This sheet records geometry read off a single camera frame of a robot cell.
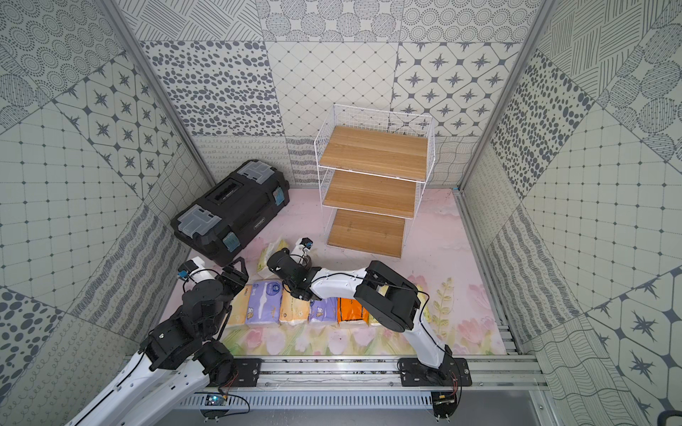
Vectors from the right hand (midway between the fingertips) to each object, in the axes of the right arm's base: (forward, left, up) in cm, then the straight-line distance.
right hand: (276, 259), depth 89 cm
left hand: (-10, +5, +16) cm, 19 cm away
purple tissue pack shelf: (-15, -17, -4) cm, 23 cm away
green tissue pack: (-18, -32, -5) cm, 38 cm away
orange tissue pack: (-16, -25, -2) cm, 30 cm away
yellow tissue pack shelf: (-16, -8, -4) cm, 18 cm away
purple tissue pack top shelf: (-14, +1, -3) cm, 14 cm away
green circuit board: (-39, +12, -10) cm, 41 cm away
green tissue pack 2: (+2, -1, +6) cm, 6 cm away
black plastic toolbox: (+7, +19, +10) cm, 23 cm away
